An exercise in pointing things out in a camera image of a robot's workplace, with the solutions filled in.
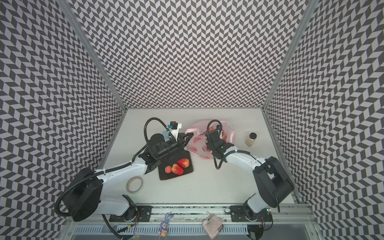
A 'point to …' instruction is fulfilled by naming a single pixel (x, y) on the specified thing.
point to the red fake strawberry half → (176, 169)
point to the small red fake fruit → (168, 169)
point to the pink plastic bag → (198, 143)
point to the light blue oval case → (165, 134)
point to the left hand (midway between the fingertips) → (194, 135)
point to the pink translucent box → (213, 225)
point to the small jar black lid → (253, 135)
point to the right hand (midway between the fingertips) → (213, 145)
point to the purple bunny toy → (164, 225)
